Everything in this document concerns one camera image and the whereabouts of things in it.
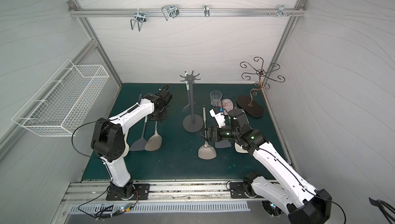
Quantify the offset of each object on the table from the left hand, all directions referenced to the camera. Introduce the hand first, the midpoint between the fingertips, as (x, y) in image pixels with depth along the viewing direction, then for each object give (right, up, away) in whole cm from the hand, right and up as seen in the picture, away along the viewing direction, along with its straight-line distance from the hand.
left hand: (159, 118), depth 90 cm
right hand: (+26, -4, -19) cm, 33 cm away
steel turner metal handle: (+28, -18, -7) cm, 34 cm away
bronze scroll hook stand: (+56, +8, +18) cm, 60 cm away
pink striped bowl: (+43, +7, +15) cm, 47 cm away
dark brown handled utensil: (0, -13, -6) cm, 14 cm away
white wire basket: (-39, +8, -21) cm, 45 cm away
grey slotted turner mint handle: (+18, +6, -2) cm, 19 cm away
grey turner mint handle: (+38, -15, -2) cm, 41 cm away
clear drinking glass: (+35, +12, +18) cm, 42 cm away
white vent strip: (+6, -39, -19) cm, 44 cm away
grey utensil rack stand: (+20, -4, +9) cm, 22 cm away
